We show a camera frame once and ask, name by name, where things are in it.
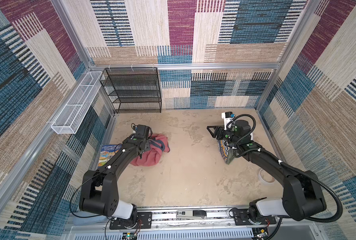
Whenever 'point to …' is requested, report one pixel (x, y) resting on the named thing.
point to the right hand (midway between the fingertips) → (210, 128)
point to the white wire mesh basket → (70, 119)
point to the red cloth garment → (152, 156)
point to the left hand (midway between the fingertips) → (141, 143)
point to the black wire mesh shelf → (133, 89)
